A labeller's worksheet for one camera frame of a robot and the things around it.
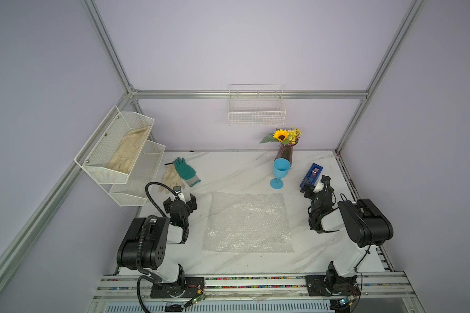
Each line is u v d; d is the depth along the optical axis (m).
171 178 1.07
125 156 0.78
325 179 0.80
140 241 0.43
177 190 0.80
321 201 0.71
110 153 0.78
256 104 0.93
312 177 1.00
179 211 0.71
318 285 0.73
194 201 0.88
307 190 0.86
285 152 1.01
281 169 0.93
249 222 0.91
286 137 0.93
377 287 0.75
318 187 0.83
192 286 0.73
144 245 0.43
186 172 1.11
